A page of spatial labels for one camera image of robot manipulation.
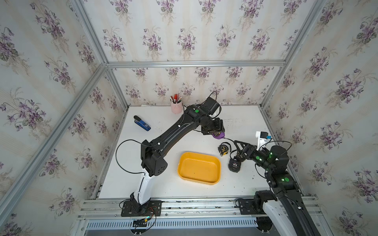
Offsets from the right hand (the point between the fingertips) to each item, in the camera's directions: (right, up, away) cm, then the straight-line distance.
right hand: (239, 143), depth 72 cm
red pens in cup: (-35, +28, +39) cm, 60 cm away
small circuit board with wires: (-49, -38, -2) cm, 62 cm away
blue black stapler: (-63, +11, +35) cm, 73 cm away
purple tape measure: (-10, +4, +3) cm, 11 cm away
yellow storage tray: (-19, -17, +14) cm, 29 cm away
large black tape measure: (+1, -15, +12) cm, 19 cm away
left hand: (-8, +6, +4) cm, 10 cm away
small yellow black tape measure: (-3, -7, +20) cm, 21 cm away
